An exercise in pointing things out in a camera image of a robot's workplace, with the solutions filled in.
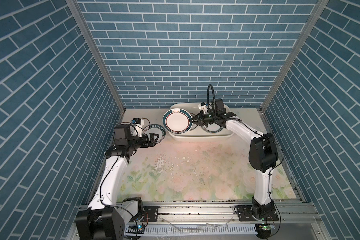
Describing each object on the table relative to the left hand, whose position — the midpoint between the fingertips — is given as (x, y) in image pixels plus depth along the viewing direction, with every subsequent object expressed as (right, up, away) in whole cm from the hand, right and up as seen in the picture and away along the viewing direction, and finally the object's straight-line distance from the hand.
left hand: (151, 135), depth 79 cm
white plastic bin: (+28, 0, +28) cm, 40 cm away
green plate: (+37, +3, +26) cm, 45 cm away
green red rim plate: (+13, +8, +9) cm, 18 cm away
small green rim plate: (-4, +2, +29) cm, 30 cm away
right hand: (+20, +9, +8) cm, 24 cm away
